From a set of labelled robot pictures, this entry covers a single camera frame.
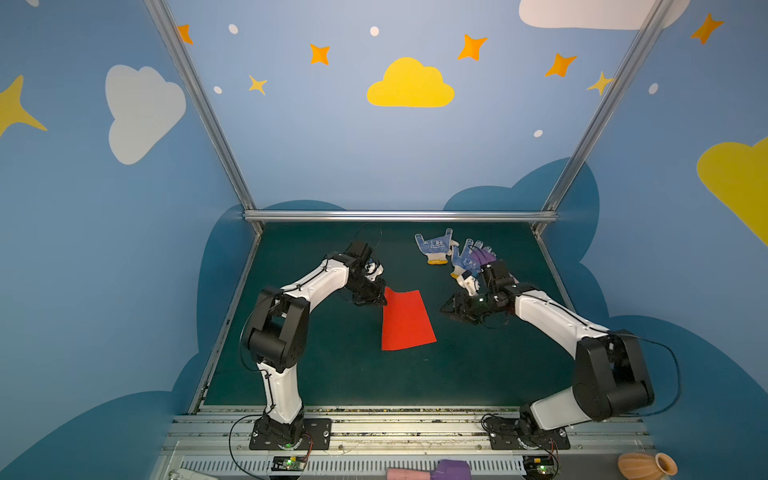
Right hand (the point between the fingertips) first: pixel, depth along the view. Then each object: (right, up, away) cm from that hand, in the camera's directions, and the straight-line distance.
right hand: (447, 310), depth 86 cm
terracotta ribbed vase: (+37, -28, -25) cm, 53 cm away
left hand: (-17, +2, +3) cm, 18 cm away
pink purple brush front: (-5, -34, -18) cm, 39 cm away
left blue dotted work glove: (+1, +18, +28) cm, 33 cm away
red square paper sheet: (-12, -5, +8) cm, 15 cm away
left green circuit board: (-42, -35, -15) cm, 56 cm away
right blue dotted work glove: (+12, +13, +24) cm, 30 cm away
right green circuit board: (+19, -35, -15) cm, 43 cm away
